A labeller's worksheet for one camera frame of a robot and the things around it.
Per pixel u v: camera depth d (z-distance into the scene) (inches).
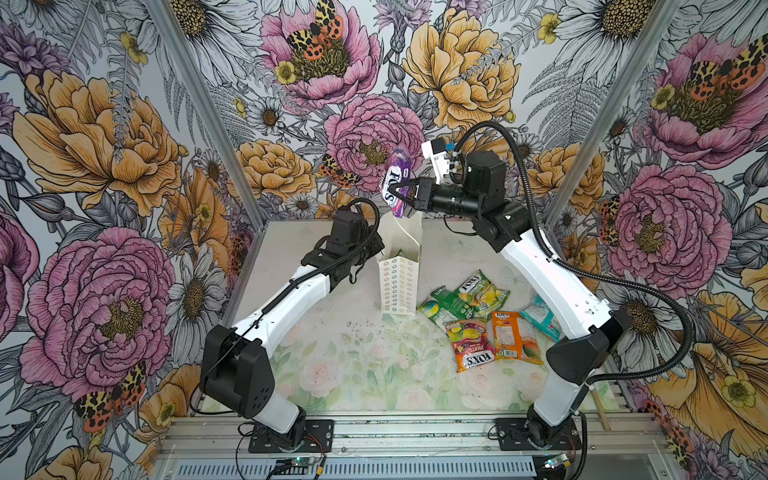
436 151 23.2
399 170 23.5
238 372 16.6
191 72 31.7
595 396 31.9
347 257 22.9
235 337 17.6
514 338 34.9
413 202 23.4
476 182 20.7
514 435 29.1
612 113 35.3
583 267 41.8
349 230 24.8
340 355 34.6
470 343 33.6
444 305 37.2
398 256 30.2
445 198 22.7
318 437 29.0
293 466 28.6
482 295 38.2
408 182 24.3
